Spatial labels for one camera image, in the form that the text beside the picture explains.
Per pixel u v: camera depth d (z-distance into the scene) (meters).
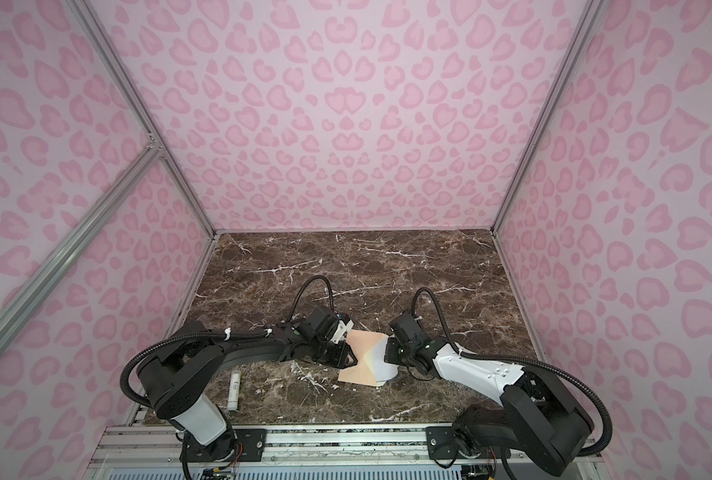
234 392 0.80
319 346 0.74
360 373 0.85
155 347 0.43
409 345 0.66
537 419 0.41
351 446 0.75
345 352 0.77
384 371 0.84
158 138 0.91
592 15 0.70
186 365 0.49
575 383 0.40
